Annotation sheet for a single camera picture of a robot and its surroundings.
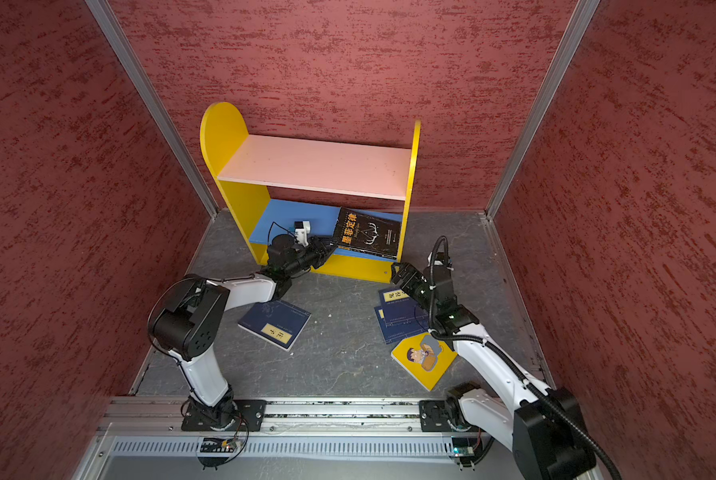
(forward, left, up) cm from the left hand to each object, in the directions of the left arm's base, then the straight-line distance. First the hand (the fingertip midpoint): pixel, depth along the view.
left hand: (343, 244), depth 89 cm
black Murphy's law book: (+5, -7, 0) cm, 9 cm away
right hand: (-10, -16, -2) cm, 19 cm away
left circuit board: (-49, +29, -19) cm, 60 cm away
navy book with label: (-12, -18, -16) cm, 27 cm away
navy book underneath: (-21, -16, -15) cm, 30 cm away
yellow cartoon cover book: (-28, -25, -16) cm, 41 cm away
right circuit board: (-49, -32, -17) cm, 61 cm away
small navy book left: (-18, +21, -16) cm, 32 cm away
